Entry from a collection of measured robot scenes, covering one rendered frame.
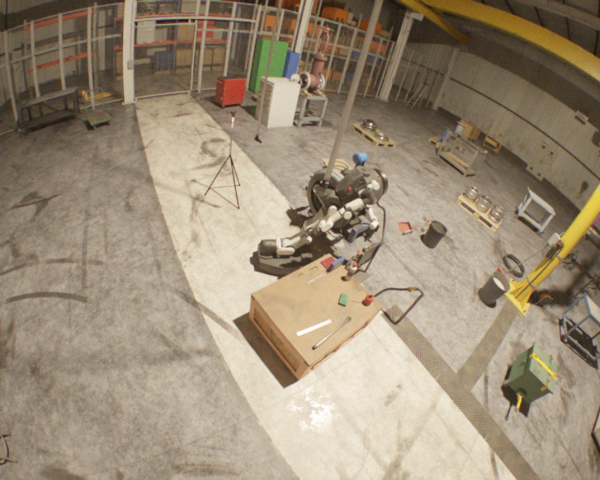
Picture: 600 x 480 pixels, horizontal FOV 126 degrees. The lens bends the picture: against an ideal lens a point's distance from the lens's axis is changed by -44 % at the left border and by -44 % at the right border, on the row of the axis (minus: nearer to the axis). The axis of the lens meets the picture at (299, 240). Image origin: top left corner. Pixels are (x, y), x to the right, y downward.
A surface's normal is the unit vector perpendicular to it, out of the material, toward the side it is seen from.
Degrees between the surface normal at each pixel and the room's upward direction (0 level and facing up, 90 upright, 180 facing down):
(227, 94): 90
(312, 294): 0
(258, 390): 0
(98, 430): 0
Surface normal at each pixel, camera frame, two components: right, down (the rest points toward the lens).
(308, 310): 0.20, -0.71
